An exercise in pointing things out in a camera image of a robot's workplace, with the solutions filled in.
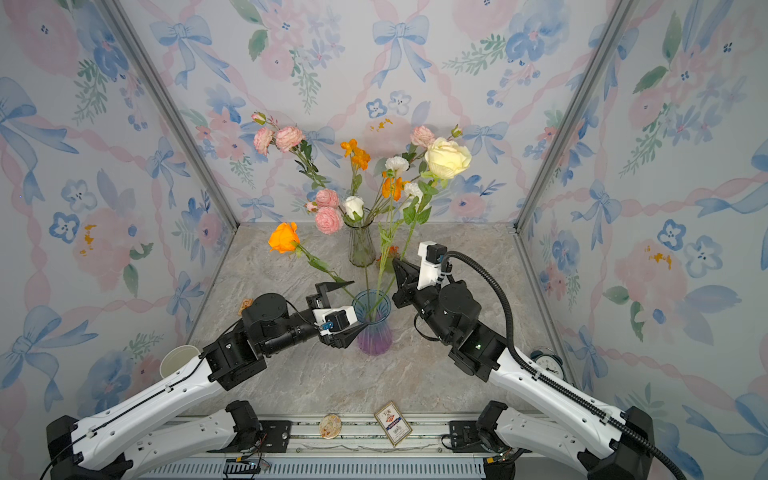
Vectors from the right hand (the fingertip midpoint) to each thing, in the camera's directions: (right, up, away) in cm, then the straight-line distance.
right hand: (396, 260), depth 65 cm
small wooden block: (-48, -15, +32) cm, 60 cm away
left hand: (-9, -8, -1) cm, 12 cm away
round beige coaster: (-17, -42, +11) cm, 47 cm away
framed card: (-1, -41, +10) cm, 42 cm away
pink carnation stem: (-17, +10, +11) cm, 23 cm away
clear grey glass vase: (-14, +3, +40) cm, 42 cm away
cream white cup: (-58, -26, +13) cm, 64 cm away
